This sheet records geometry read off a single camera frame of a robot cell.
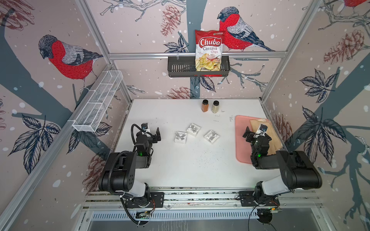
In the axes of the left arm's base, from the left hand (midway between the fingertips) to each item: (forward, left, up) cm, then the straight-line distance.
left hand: (153, 125), depth 91 cm
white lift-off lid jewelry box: (-3, -39, -8) cm, 40 cm away
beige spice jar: (+20, -43, -4) cm, 48 cm away
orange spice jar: (+21, -35, -4) cm, 41 cm away
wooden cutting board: (-9, -80, -10) cm, 81 cm away
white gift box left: (-4, -18, -8) cm, 20 cm away
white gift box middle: (+2, -26, -7) cm, 27 cm away
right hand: (-1, -66, -1) cm, 66 cm away
